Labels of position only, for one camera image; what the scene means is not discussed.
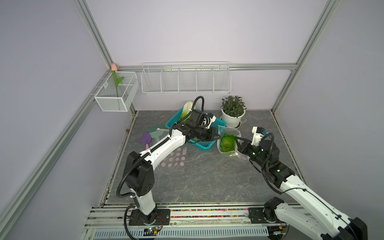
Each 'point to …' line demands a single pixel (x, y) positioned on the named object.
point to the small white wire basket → (116, 95)
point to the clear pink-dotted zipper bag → (178, 157)
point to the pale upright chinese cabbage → (187, 108)
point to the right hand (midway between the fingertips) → (234, 137)
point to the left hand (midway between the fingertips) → (221, 138)
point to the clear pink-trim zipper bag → (236, 154)
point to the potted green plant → (233, 111)
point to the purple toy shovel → (146, 138)
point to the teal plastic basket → (203, 145)
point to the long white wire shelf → (186, 78)
